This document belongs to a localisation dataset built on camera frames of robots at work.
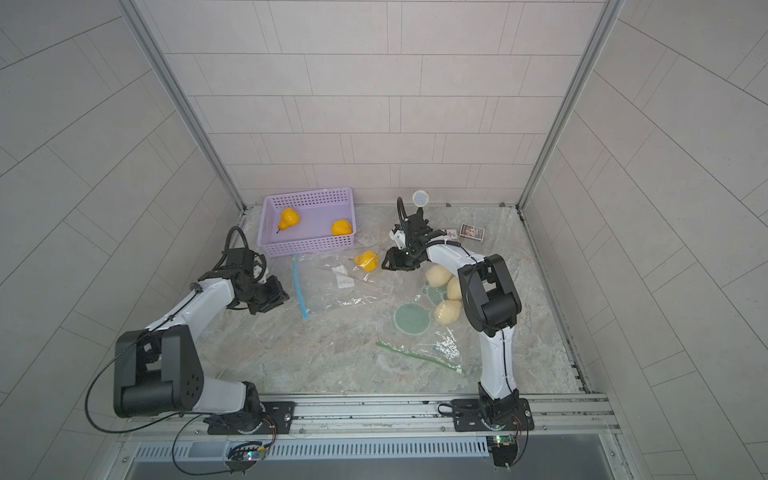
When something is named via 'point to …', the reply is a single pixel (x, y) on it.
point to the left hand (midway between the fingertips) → (292, 291)
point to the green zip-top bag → (409, 326)
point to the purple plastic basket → (317, 211)
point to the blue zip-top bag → (333, 282)
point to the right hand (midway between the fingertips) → (389, 263)
